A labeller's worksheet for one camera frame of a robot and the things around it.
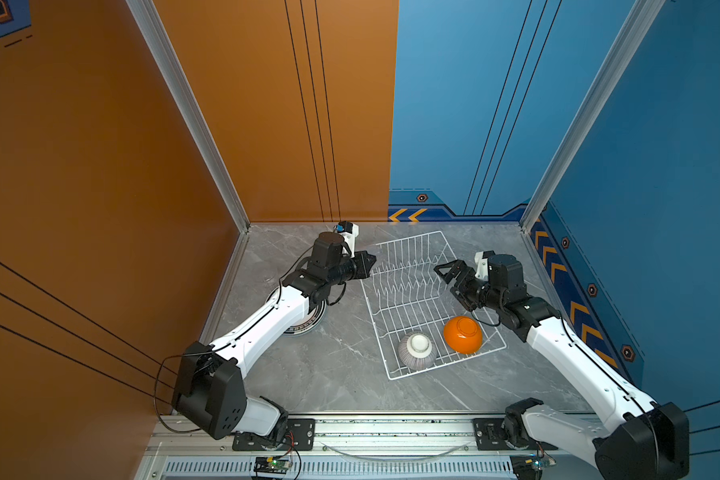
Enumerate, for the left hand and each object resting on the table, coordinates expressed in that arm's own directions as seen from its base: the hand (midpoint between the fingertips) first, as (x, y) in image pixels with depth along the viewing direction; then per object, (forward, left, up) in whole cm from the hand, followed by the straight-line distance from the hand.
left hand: (376, 255), depth 79 cm
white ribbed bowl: (-19, -11, -17) cm, 28 cm away
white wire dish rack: (-8, -13, -22) cm, 27 cm away
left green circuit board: (-44, +25, -26) cm, 57 cm away
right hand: (-5, -16, -3) cm, 17 cm away
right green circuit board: (-44, -37, -26) cm, 63 cm away
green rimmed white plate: (-8, +19, -22) cm, 30 cm away
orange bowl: (-15, -25, -17) cm, 33 cm away
